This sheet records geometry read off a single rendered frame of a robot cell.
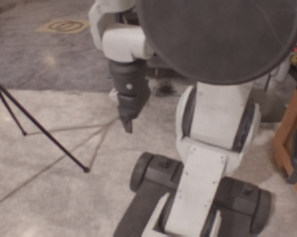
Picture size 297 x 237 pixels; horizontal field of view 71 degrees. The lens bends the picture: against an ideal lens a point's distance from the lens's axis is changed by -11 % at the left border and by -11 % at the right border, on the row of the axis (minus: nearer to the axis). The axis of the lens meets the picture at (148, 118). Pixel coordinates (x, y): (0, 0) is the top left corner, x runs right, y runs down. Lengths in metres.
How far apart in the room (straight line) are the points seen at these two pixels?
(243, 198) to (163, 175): 0.32
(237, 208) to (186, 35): 0.84
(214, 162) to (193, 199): 0.13
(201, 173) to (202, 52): 0.51
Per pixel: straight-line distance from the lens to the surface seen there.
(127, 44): 0.47
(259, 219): 0.98
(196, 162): 0.64
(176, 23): 0.16
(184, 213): 0.70
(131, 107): 0.58
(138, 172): 0.99
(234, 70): 0.17
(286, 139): 1.37
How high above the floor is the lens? 0.97
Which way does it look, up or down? 40 degrees down
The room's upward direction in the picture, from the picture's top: straight up
